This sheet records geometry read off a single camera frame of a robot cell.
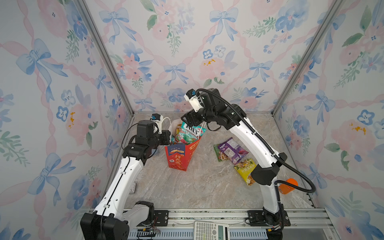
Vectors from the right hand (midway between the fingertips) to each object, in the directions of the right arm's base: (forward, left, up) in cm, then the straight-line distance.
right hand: (187, 112), depth 71 cm
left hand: (-4, +9, -9) cm, 13 cm away
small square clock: (-25, +30, -33) cm, 51 cm away
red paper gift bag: (-12, +4, -19) cm, 23 cm away
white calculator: (-43, -10, -35) cm, 56 cm away
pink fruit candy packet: (-3, +1, -13) cm, 13 cm away
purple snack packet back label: (-1, -27, -33) cm, 43 cm away
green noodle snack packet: (-3, -20, -35) cm, 40 cm away
